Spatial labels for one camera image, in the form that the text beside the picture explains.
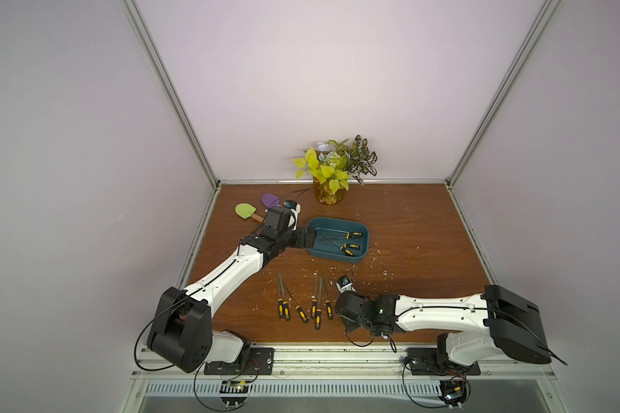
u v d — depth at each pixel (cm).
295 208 77
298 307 83
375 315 59
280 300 85
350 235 100
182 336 41
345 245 97
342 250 96
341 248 97
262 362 73
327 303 83
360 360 75
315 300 85
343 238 100
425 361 73
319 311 82
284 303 84
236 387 72
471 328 44
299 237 75
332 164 101
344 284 73
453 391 70
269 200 115
